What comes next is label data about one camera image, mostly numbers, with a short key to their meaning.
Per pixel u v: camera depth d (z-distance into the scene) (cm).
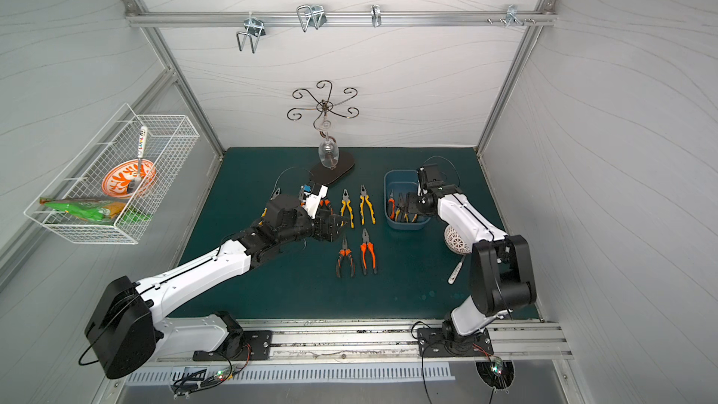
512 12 76
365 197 104
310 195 69
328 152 95
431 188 68
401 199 104
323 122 84
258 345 73
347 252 90
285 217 61
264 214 98
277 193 104
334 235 69
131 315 40
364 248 91
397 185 109
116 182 66
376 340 75
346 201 102
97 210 54
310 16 76
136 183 66
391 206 98
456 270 86
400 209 101
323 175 111
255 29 78
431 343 73
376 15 78
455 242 93
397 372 70
